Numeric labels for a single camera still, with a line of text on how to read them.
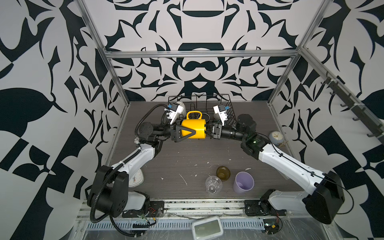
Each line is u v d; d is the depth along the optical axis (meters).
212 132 0.63
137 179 0.81
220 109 0.63
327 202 0.40
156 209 0.73
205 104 1.14
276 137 0.96
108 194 0.42
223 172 0.84
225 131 0.61
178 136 0.57
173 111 0.61
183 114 1.02
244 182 0.78
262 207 0.67
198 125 0.60
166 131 0.62
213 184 0.82
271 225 0.71
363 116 0.55
